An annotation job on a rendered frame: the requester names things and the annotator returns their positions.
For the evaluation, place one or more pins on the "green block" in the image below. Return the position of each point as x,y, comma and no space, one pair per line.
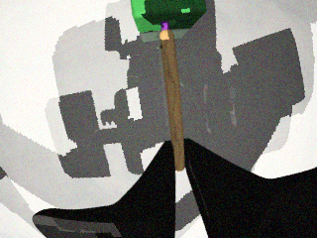
181,14

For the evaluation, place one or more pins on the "thin wooden stick with purple string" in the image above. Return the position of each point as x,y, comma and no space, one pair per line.
173,94

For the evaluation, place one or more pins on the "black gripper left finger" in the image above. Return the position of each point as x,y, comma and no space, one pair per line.
145,211

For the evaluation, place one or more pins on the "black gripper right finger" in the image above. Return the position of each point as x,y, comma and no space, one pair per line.
234,203

